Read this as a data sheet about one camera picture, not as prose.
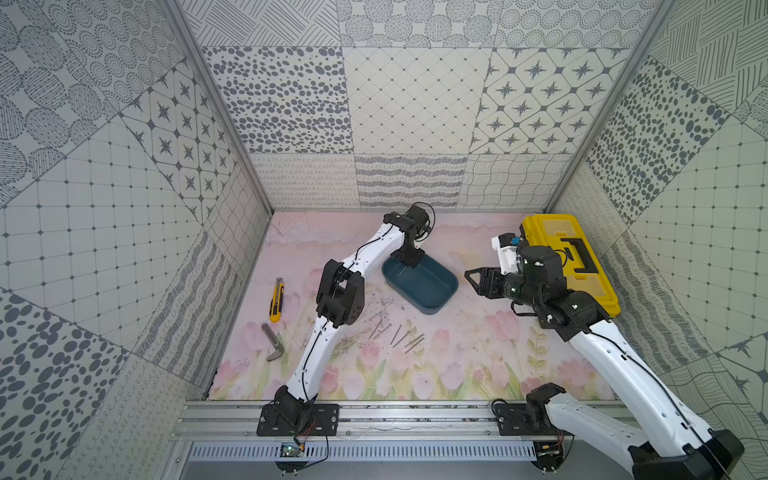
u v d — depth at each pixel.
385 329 0.91
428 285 1.01
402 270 0.98
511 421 0.73
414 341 0.88
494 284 0.63
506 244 0.64
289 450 0.71
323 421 0.73
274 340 0.86
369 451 0.70
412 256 0.88
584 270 0.84
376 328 0.90
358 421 0.76
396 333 0.89
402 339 0.88
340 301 0.61
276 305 0.93
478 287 0.66
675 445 0.38
